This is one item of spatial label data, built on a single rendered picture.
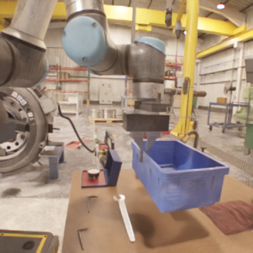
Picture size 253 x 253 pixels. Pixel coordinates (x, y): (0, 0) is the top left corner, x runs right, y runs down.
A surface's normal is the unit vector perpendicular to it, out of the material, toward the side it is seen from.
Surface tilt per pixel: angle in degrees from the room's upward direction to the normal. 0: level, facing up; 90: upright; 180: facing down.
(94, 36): 95
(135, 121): 90
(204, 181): 90
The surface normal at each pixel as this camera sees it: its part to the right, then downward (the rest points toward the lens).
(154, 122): 0.22, 0.18
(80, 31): -0.18, 0.24
